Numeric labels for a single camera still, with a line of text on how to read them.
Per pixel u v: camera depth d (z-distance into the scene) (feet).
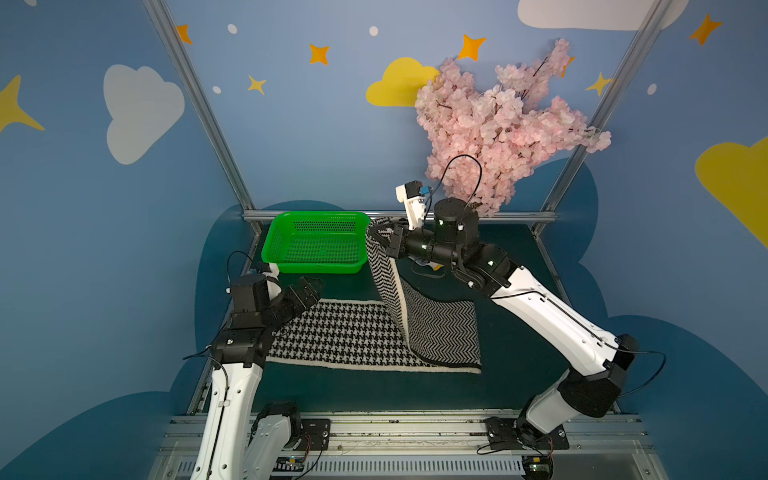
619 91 2.69
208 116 2.84
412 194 1.79
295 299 2.05
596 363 1.34
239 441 1.36
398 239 1.75
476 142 2.50
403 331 2.52
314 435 2.38
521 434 2.18
